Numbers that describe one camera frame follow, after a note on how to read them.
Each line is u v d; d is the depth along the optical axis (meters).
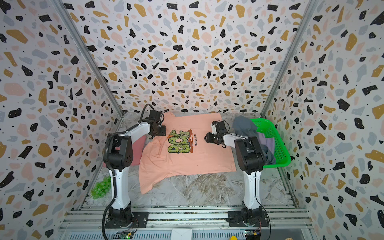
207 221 0.75
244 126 1.04
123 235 0.70
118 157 0.58
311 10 0.72
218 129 0.86
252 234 0.72
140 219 0.74
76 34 0.78
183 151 1.00
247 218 0.66
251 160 0.56
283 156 0.92
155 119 0.85
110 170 0.59
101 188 0.79
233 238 0.65
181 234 0.67
